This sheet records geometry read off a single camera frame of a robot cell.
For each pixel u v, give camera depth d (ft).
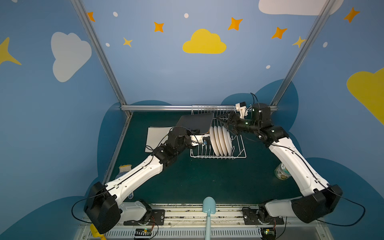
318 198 1.28
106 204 1.26
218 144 2.82
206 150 3.06
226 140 2.89
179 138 1.80
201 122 2.81
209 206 2.53
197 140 2.06
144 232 2.39
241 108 2.22
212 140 2.83
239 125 2.09
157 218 2.42
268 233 2.41
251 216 2.45
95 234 2.22
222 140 2.83
